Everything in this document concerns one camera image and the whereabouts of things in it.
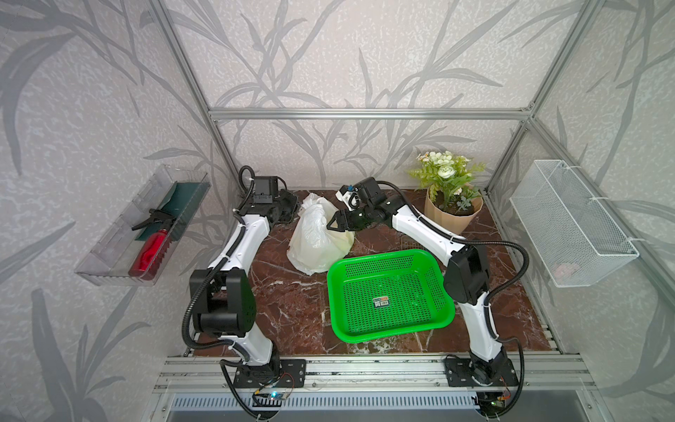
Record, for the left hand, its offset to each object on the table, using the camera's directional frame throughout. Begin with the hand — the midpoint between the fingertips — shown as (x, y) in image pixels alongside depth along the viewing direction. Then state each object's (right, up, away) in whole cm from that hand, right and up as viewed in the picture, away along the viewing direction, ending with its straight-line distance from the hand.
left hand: (304, 197), depth 88 cm
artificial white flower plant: (+48, +6, -3) cm, 48 cm away
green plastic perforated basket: (+29, -33, +1) cm, 44 cm away
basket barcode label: (+26, -35, -1) cm, 43 cm away
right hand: (+9, -9, -2) cm, 13 cm away
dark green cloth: (-30, -2, -16) cm, 34 cm away
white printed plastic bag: (+3, -15, -5) cm, 17 cm away
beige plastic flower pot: (+55, -3, +11) cm, 57 cm away
